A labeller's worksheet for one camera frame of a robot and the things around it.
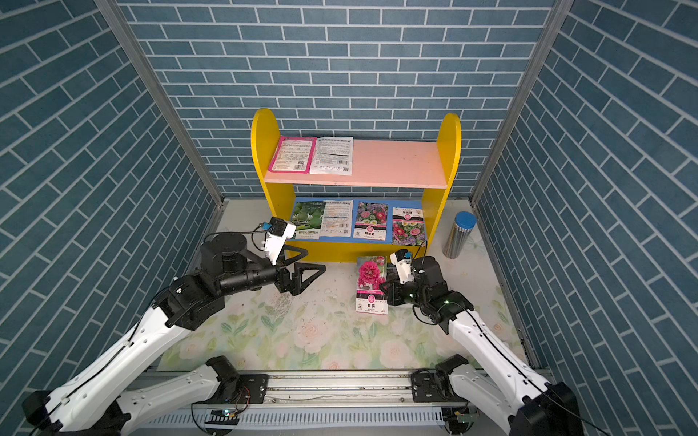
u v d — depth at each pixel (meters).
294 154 0.76
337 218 0.96
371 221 0.94
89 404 0.38
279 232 0.53
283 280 0.53
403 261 0.71
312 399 0.73
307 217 0.96
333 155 0.76
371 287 0.81
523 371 0.43
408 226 0.94
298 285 0.53
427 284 0.61
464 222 0.89
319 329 0.85
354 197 1.23
